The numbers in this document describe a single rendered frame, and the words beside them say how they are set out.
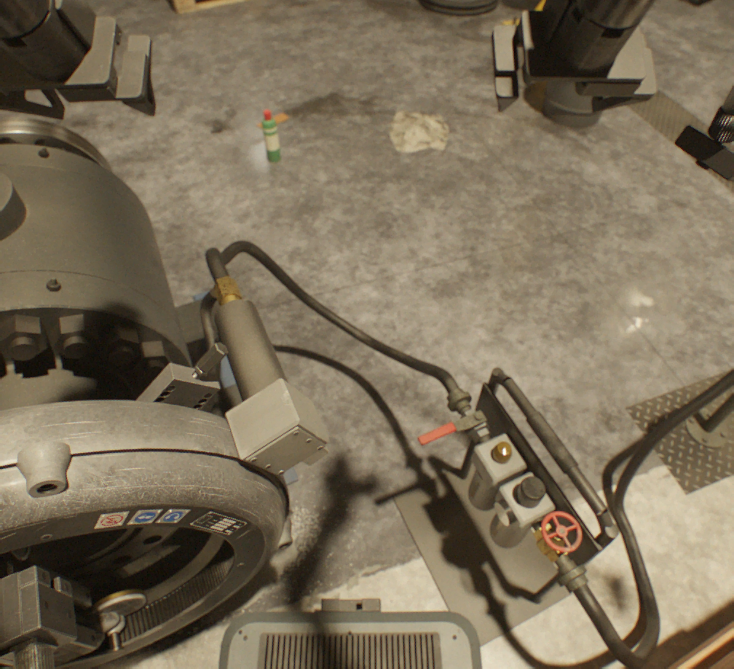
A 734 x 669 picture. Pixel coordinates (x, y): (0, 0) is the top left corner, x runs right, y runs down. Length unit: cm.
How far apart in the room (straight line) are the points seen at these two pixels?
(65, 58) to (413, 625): 111
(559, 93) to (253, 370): 242
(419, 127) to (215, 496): 228
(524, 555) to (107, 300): 118
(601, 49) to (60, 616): 86
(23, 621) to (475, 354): 144
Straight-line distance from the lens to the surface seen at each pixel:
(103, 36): 55
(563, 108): 299
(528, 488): 108
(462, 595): 152
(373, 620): 124
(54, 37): 51
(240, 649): 126
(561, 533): 107
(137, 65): 54
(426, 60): 354
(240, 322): 89
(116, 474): 69
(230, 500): 80
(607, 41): 48
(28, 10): 49
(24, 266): 103
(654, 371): 200
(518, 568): 156
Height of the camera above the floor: 148
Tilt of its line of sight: 49 degrees down
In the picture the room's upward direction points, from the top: 1 degrees counter-clockwise
